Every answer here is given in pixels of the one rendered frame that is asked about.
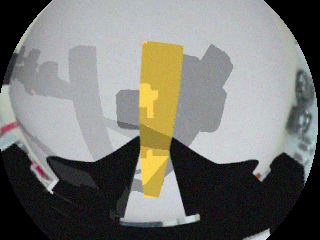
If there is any yellow bar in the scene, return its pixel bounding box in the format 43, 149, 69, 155
140, 41, 184, 197

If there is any small orange-brown block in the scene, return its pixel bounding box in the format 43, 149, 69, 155
255, 172, 261, 179

